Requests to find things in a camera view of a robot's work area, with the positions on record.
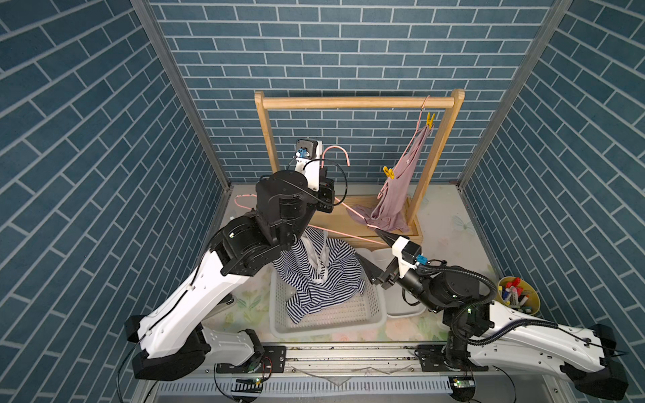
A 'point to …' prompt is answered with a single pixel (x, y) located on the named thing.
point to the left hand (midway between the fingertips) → (336, 170)
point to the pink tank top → (390, 209)
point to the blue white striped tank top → (317, 272)
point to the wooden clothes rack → (340, 211)
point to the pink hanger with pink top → (401, 185)
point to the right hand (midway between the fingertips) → (373, 242)
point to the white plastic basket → (365, 311)
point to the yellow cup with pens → (518, 295)
